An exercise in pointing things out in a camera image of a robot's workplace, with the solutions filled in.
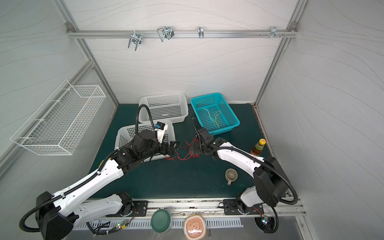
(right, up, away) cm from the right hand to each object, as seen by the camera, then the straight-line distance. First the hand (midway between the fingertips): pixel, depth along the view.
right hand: (200, 144), depth 87 cm
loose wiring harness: (-47, -37, -18) cm, 62 cm away
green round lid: (-17, -28, -24) cm, 41 cm away
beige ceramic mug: (+18, -18, -3) cm, 25 cm away
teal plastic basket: (+13, +19, +28) cm, 36 cm away
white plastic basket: (-22, +24, +32) cm, 46 cm away
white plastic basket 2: (-48, +5, +9) cm, 49 cm away
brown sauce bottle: (+32, -2, -5) cm, 33 cm away
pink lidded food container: (-3, -34, -20) cm, 40 cm away
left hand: (-14, +5, -12) cm, 19 cm away
